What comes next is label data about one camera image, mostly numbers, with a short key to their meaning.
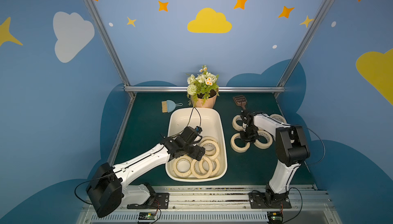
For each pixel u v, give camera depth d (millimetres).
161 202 739
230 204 744
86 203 440
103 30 840
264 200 734
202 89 883
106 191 395
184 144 607
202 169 820
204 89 883
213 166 809
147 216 718
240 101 1148
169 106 1148
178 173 805
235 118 1036
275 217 731
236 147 907
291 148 513
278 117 1054
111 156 931
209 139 928
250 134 811
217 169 819
